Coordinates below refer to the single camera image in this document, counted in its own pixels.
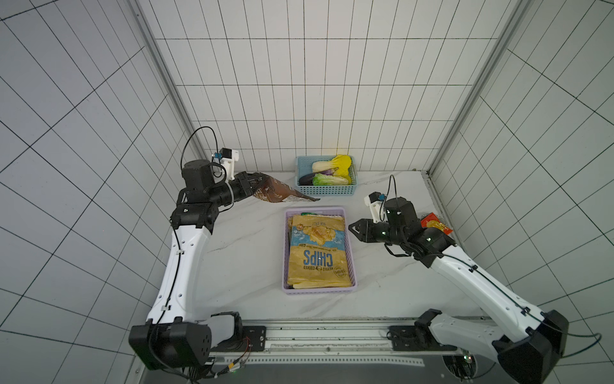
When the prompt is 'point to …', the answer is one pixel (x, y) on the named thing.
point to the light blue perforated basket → (304, 166)
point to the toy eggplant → (306, 179)
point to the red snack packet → (431, 221)
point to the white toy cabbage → (320, 166)
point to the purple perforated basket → (350, 261)
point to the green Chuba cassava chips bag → (308, 214)
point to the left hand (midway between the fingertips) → (265, 183)
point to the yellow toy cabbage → (343, 162)
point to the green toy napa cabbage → (320, 179)
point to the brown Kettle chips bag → (277, 190)
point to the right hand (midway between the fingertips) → (343, 229)
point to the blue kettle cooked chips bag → (317, 257)
